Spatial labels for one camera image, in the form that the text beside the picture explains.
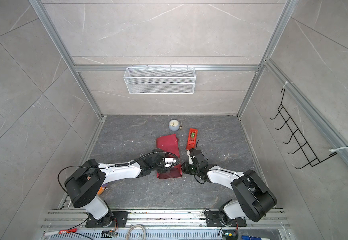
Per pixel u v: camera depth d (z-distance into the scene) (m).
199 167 0.69
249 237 0.68
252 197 0.43
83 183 0.45
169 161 0.75
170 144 0.95
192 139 0.99
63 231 0.69
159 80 1.01
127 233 0.70
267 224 0.74
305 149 0.63
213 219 0.73
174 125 1.10
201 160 0.70
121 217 0.73
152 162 0.69
